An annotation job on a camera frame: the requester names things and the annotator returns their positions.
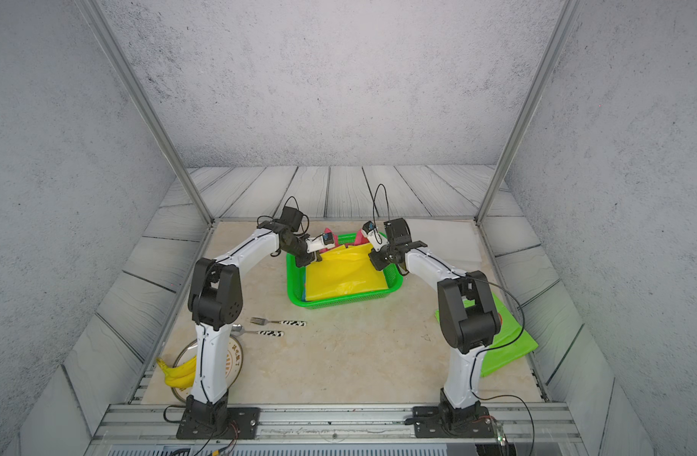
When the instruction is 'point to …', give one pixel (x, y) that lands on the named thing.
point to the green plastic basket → (295, 282)
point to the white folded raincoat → (457, 240)
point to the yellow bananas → (181, 375)
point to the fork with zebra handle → (261, 321)
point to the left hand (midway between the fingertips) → (321, 254)
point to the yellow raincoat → (342, 271)
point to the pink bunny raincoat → (360, 239)
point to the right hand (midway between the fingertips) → (376, 250)
